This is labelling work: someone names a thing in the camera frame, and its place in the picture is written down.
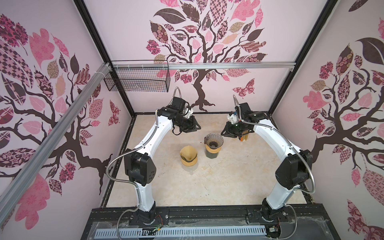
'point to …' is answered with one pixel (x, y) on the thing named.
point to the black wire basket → (138, 79)
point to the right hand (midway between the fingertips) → (223, 132)
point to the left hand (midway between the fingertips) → (198, 130)
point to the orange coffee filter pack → (245, 136)
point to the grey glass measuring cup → (211, 155)
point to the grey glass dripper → (213, 142)
